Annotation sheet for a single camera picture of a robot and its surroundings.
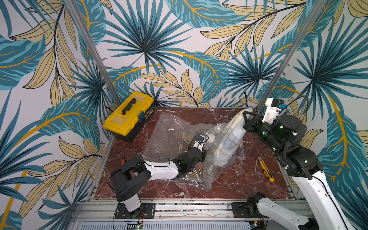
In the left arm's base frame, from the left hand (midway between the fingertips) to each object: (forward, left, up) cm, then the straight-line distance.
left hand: (203, 146), depth 84 cm
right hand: (-1, -13, +31) cm, 34 cm away
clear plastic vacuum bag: (+13, +21, -11) cm, 27 cm away
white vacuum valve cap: (+4, -5, +4) cm, 7 cm away
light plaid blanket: (-8, -9, +22) cm, 25 cm away
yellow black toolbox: (+13, +47, +5) cm, 49 cm away
